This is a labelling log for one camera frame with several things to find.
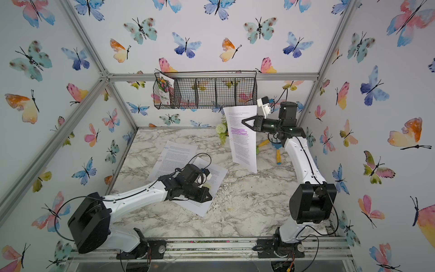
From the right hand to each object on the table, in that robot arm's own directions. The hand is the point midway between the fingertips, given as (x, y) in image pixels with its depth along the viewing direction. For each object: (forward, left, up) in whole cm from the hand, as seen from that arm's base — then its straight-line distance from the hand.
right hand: (244, 121), depth 73 cm
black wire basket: (+32, +19, -5) cm, 37 cm away
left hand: (-24, +13, -26) cm, 38 cm away
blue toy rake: (+14, -24, -34) cm, 44 cm away
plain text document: (+6, +40, -36) cm, 55 cm away
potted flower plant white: (+14, +11, -20) cm, 27 cm away
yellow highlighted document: (-12, +14, -35) cm, 40 cm away
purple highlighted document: (-4, 0, -7) cm, 8 cm away
